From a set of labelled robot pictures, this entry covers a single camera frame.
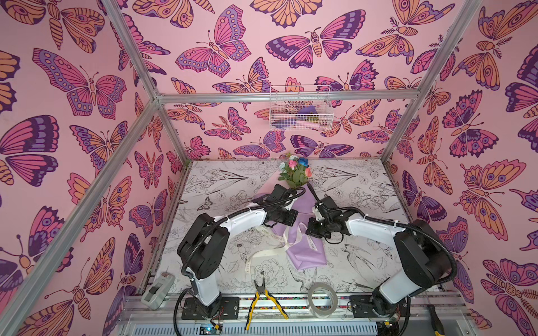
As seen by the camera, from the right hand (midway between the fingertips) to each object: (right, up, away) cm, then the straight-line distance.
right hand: (305, 229), depth 89 cm
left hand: (-3, +6, -2) cm, 7 cm away
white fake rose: (-9, +28, +23) cm, 38 cm away
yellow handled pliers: (-18, -19, -12) cm, 29 cm away
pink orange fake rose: (+5, +25, +22) cm, 34 cm away
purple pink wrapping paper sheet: (-1, -7, -5) cm, 9 cm away
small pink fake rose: (-4, +29, +19) cm, 35 cm away
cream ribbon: (-10, -2, -4) cm, 11 cm away
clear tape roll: (+2, -24, -19) cm, 31 cm away
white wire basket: (-1, +54, +6) cm, 54 cm away
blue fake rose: (+2, +31, +19) cm, 36 cm away
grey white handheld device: (-55, -19, -15) cm, 60 cm away
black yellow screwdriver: (+41, -26, -19) cm, 52 cm away
